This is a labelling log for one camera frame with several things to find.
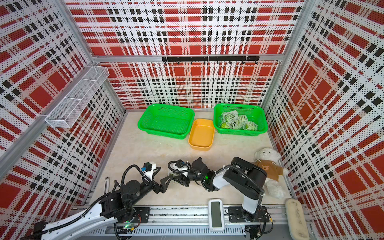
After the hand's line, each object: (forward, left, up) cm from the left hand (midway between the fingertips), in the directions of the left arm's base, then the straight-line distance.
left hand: (168, 171), depth 76 cm
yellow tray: (+32, -17, -12) cm, 38 cm away
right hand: (+1, -3, -7) cm, 7 cm away
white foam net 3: (+35, -35, -5) cm, 50 cm away
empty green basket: (+51, -58, -9) cm, 78 cm away
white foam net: (+39, -36, -1) cm, 53 cm away
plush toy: (+10, -55, -4) cm, 56 cm away
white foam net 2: (+35, -51, -6) cm, 62 cm away
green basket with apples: (+46, +10, -15) cm, 50 cm away
